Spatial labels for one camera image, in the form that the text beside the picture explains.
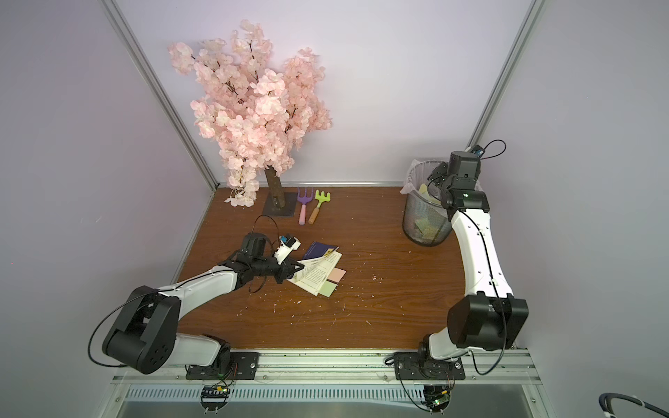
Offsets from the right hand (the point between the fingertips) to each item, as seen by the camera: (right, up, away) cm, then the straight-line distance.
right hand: (452, 163), depth 75 cm
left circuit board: (-69, -68, -3) cm, 97 cm away
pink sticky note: (-35, -37, +15) cm, 53 cm away
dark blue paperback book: (-41, -32, +14) cm, 53 cm away
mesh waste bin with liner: (-3, -18, +15) cm, 24 cm away
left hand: (-46, -33, +10) cm, 58 cm away
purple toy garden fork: (-50, -10, +39) cm, 64 cm away
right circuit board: (-7, -66, -5) cm, 66 cm away
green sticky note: (-38, -41, +12) cm, 57 cm away
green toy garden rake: (-43, -9, +39) cm, 59 cm away
